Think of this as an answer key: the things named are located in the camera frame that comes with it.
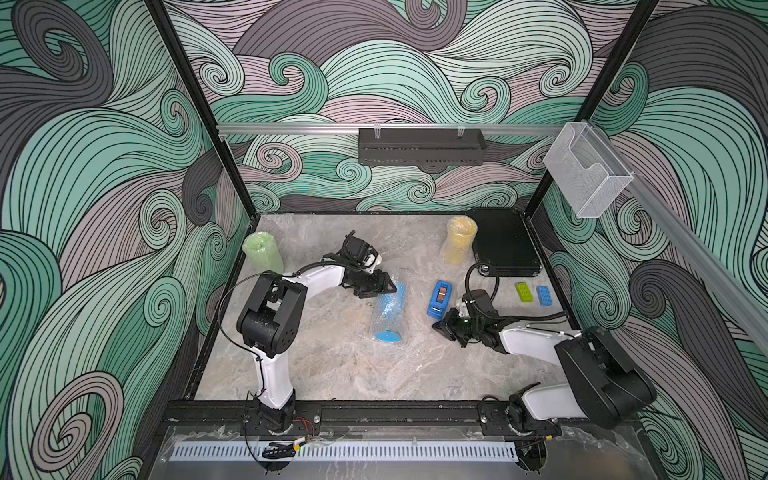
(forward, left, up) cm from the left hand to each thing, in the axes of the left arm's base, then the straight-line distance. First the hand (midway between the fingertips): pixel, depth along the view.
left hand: (389, 288), depth 91 cm
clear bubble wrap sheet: (+10, +40, +8) cm, 42 cm away
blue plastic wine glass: (-7, -1, +1) cm, 7 cm away
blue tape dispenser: (-2, -16, -4) cm, 17 cm away
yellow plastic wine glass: (+17, -24, +9) cm, 30 cm away
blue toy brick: (+1, -51, -5) cm, 52 cm away
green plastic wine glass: (+6, +38, +10) cm, 40 cm away
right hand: (-10, -12, -5) cm, 17 cm away
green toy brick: (+3, -45, -6) cm, 46 cm away
